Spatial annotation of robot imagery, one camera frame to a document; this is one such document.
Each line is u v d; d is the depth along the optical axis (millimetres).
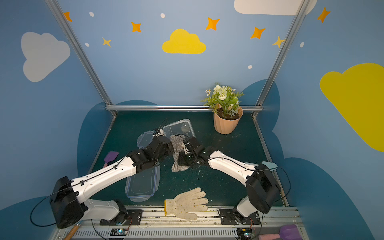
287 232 703
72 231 694
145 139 1056
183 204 784
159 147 583
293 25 758
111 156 957
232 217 749
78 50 830
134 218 749
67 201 386
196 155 635
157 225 733
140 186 838
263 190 432
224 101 922
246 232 712
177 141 786
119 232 714
